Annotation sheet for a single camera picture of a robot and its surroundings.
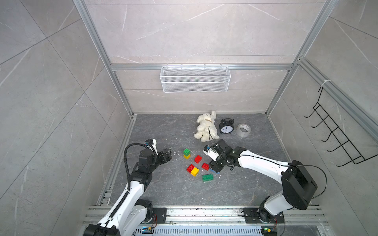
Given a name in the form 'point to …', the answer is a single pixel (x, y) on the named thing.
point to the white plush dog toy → (206, 130)
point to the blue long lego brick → (216, 172)
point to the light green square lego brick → (186, 152)
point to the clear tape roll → (242, 133)
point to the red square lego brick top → (198, 159)
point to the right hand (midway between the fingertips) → (213, 163)
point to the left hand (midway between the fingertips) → (167, 148)
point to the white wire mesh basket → (195, 79)
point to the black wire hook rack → (336, 132)
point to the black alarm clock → (226, 126)
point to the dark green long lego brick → (206, 177)
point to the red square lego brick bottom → (190, 168)
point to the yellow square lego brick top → (187, 157)
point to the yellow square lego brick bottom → (195, 171)
